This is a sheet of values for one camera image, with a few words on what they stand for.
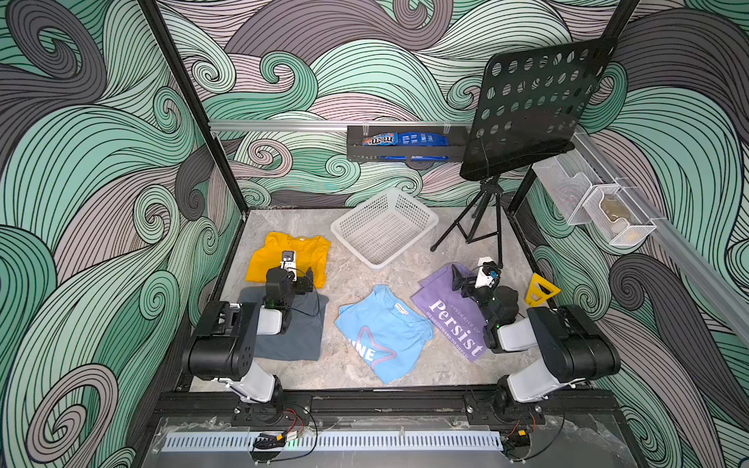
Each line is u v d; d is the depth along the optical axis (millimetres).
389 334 853
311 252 1037
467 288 804
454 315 895
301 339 855
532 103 646
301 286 855
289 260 811
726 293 508
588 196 727
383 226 1141
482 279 759
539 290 969
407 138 923
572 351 447
